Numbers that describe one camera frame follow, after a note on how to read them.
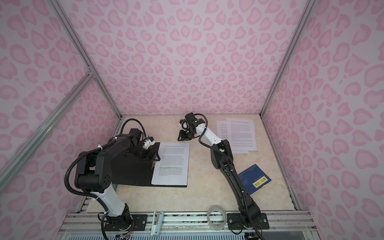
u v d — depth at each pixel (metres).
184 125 0.97
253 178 0.86
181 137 0.97
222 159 0.68
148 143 0.88
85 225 0.75
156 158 0.87
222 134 1.10
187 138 0.96
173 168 0.92
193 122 0.84
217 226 0.69
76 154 0.82
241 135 1.07
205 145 0.64
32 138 0.60
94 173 0.49
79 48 0.82
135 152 0.78
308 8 0.70
